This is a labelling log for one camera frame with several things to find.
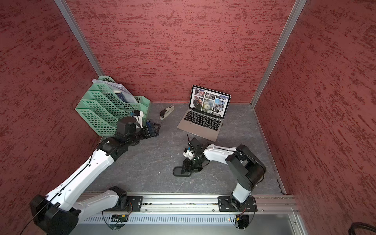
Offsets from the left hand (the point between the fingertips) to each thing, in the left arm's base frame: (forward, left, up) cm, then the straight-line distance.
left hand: (153, 130), depth 76 cm
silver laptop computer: (+32, -32, -18) cm, 49 cm away
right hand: (-16, -18, -22) cm, 32 cm away
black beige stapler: (+29, +1, -19) cm, 35 cm away
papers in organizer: (+34, +28, -6) cm, 45 cm away
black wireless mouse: (-15, -12, -23) cm, 30 cm away
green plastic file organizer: (+19, +37, -4) cm, 42 cm away
